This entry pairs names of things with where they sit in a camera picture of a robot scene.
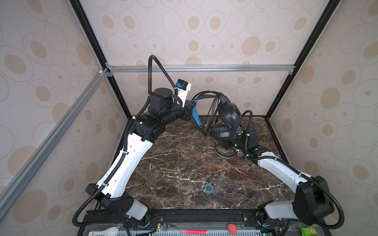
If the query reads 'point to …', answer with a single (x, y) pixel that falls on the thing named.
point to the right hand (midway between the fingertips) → (218, 135)
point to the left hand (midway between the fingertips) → (199, 101)
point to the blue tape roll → (208, 188)
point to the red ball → (232, 228)
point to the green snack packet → (310, 231)
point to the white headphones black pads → (222, 152)
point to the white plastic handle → (111, 231)
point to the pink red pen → (194, 232)
